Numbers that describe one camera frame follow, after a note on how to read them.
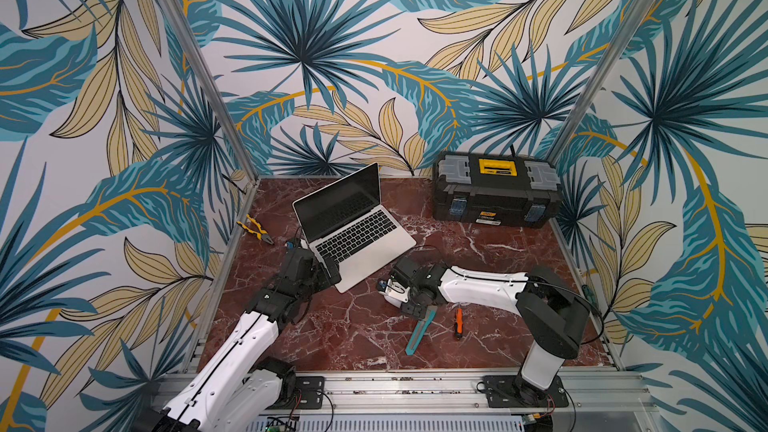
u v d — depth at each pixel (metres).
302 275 0.61
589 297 0.93
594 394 0.78
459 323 0.83
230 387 0.45
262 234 1.01
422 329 0.83
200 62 0.84
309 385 0.75
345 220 1.06
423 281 0.68
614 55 0.84
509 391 0.74
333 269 0.76
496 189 0.96
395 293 0.77
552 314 0.46
